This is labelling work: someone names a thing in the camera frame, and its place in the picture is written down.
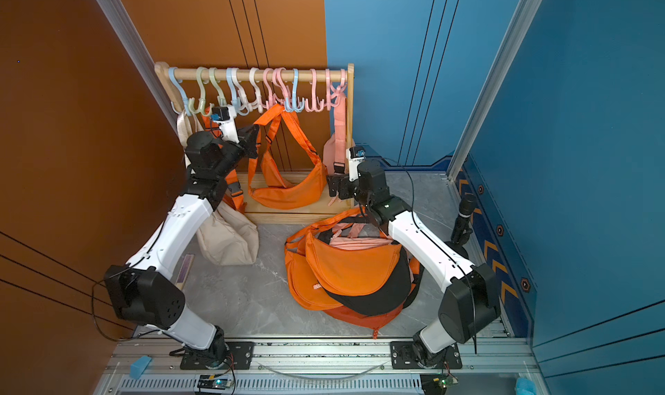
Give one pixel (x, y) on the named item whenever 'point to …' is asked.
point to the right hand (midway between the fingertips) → (341, 174)
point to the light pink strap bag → (335, 145)
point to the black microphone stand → (461, 230)
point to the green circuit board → (215, 381)
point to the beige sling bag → (228, 236)
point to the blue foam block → (138, 367)
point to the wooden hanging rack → (338, 209)
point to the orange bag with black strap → (368, 279)
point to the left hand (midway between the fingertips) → (258, 122)
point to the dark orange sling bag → (372, 322)
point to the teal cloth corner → (525, 386)
